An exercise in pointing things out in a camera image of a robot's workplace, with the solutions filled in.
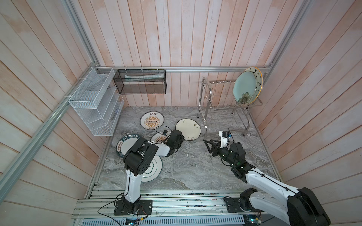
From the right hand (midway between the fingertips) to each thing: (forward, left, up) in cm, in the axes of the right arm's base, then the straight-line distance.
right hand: (207, 140), depth 81 cm
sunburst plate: (+11, +32, -15) cm, 37 cm away
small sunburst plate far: (+27, +40, -15) cm, 50 cm away
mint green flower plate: (+32, -25, +15) cm, 43 cm away
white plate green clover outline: (-13, +32, -15) cm, 38 cm away
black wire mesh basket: (+45, +46, +10) cm, 66 cm away
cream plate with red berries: (+21, +9, -16) cm, 28 cm away
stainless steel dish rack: (+37, -19, -16) cm, 44 cm away
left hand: (+11, +13, -14) cm, 22 cm away
